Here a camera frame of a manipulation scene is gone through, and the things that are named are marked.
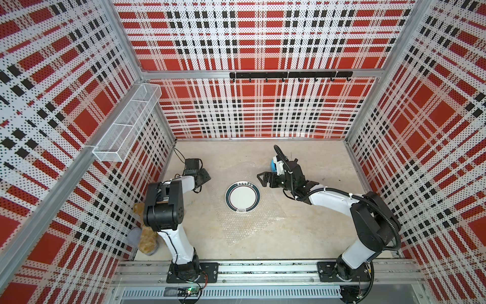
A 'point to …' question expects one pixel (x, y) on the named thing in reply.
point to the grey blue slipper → (133, 238)
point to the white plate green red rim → (242, 197)
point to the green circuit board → (188, 292)
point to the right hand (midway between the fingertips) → (266, 175)
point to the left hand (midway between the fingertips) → (208, 175)
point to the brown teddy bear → (148, 239)
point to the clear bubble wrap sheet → (238, 227)
